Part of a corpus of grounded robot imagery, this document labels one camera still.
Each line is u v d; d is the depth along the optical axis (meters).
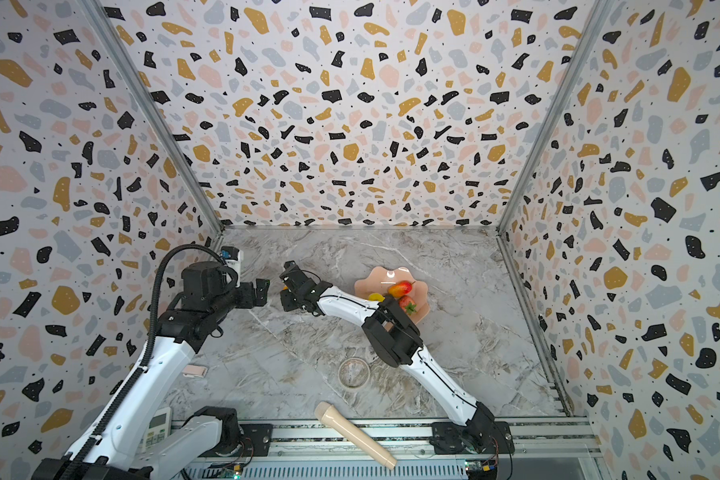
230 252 0.67
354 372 0.86
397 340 0.62
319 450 0.73
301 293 0.78
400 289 0.98
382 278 1.02
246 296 0.69
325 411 0.75
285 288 0.81
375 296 0.95
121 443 0.39
